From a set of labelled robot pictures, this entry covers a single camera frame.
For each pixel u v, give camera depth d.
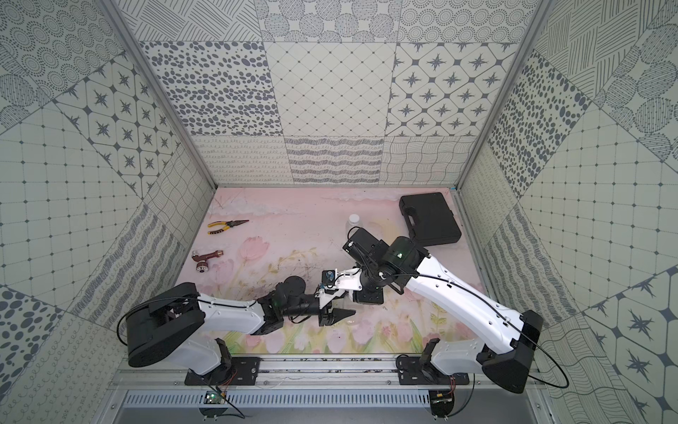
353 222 0.90
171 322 0.44
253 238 1.04
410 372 0.73
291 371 0.76
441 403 0.72
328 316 0.69
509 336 0.39
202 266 0.93
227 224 1.07
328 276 0.57
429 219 1.04
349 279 0.58
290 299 0.63
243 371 0.73
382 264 0.48
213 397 0.71
